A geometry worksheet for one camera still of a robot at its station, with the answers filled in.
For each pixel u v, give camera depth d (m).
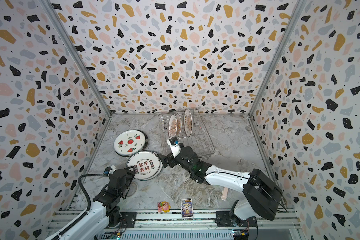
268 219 0.44
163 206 0.76
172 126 1.03
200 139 1.06
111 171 0.76
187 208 0.76
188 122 1.09
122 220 0.73
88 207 0.55
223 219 0.75
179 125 0.96
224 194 0.80
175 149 0.68
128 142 1.00
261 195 0.43
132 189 0.83
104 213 0.58
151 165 0.92
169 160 0.68
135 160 0.92
